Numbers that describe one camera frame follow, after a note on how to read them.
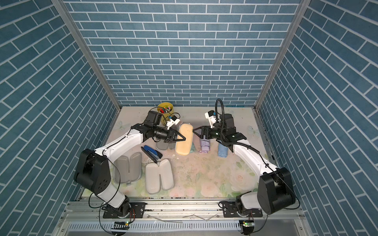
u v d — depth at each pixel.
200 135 0.71
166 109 1.01
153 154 0.92
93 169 0.46
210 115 0.73
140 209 0.74
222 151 0.92
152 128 0.68
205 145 0.96
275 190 0.42
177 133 0.75
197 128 0.75
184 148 0.75
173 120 0.77
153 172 0.87
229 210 0.74
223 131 0.64
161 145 0.97
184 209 0.75
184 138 0.76
